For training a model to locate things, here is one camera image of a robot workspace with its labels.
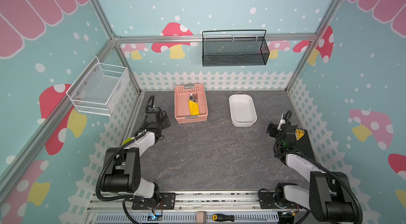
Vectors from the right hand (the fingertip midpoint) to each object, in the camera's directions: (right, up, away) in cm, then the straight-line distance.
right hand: (279, 122), depth 88 cm
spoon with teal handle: (-52, +16, +25) cm, 60 cm away
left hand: (-69, 0, +6) cm, 70 cm away
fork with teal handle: (-49, +15, +25) cm, 57 cm away
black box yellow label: (+16, -12, +4) cm, 20 cm away
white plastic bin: (-16, +7, +21) cm, 27 cm away
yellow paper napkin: (-50, +8, +21) cm, 54 cm away
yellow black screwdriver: (-34, -40, -20) cm, 56 cm away
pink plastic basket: (-59, +17, +28) cm, 68 cm away
